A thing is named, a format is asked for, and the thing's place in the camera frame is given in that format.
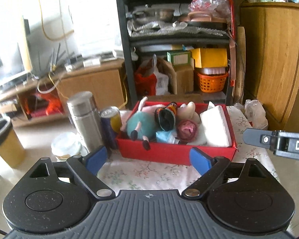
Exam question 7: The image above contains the yellow storage box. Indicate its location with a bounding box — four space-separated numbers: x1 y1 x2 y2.
191 48 228 69

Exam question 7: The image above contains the yellow trash bin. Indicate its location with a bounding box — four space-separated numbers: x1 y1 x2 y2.
0 117 26 168

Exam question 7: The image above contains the orange plastic basket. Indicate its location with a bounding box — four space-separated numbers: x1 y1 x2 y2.
194 71 228 93

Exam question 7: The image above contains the red plastic bag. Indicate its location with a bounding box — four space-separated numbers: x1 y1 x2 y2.
134 67 157 97

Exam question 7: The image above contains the red cardboard box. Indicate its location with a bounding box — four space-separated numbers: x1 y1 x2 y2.
116 104 237 166

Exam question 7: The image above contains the light blue cloth item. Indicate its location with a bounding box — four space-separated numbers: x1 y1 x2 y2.
156 129 180 144

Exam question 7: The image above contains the brown cardboard box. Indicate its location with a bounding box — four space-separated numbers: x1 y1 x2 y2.
158 58 194 95

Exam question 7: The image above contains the white folded towel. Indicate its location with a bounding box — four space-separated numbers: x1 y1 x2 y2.
187 102 232 148

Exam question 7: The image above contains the black metal shelving unit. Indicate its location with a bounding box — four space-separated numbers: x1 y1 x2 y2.
116 0 231 108

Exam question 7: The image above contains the black wifi router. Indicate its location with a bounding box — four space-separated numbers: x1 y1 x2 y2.
36 42 74 74

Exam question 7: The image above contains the flat screen television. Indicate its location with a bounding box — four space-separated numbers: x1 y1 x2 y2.
0 16 33 87

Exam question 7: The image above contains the black orange plush toy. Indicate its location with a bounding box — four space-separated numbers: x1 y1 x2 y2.
154 102 178 131

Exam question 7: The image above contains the copper lidded pot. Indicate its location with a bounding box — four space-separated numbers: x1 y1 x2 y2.
178 11 228 30

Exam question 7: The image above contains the white lidded cup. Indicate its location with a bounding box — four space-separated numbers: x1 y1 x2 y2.
51 132 88 162

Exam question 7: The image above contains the cream plush toy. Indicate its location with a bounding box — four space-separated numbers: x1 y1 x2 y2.
177 101 201 125

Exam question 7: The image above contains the bubble wrap sheet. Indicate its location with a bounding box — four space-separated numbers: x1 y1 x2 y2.
127 20 227 37

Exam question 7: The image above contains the stainless steel thermos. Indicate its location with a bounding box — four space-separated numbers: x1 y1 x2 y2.
67 91 104 153

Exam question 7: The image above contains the pink plastic bag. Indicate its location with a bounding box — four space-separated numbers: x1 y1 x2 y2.
188 0 231 18

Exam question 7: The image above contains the yellow blue drink can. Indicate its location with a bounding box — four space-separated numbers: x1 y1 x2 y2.
100 106 122 149

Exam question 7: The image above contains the wooden tv cabinet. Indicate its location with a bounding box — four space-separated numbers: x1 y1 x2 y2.
0 59 128 127

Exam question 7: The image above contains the wooden wardrobe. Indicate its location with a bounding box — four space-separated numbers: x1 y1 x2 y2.
240 2 299 132

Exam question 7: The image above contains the yellow hanging cable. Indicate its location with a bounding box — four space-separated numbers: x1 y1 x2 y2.
37 0 76 42

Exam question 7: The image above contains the teal plush doll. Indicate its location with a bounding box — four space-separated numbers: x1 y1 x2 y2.
120 97 158 151

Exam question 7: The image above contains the steel pot with lid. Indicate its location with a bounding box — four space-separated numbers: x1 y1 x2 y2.
132 8 176 24

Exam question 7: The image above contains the white plastic bag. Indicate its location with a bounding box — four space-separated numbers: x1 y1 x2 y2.
234 99 269 130

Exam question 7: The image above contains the green white carton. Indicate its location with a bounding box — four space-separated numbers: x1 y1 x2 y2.
167 51 191 66

